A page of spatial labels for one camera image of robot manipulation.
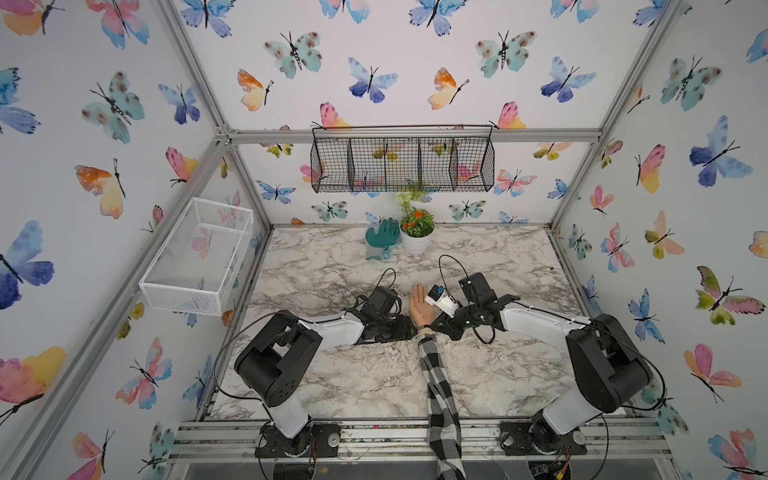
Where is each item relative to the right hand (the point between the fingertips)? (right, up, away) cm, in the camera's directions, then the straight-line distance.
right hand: (437, 322), depth 88 cm
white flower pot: (-5, +23, +19) cm, 30 cm away
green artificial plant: (-5, +30, +11) cm, 33 cm away
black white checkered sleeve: (-1, -21, -17) cm, 27 cm away
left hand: (-7, -3, +2) cm, 8 cm away
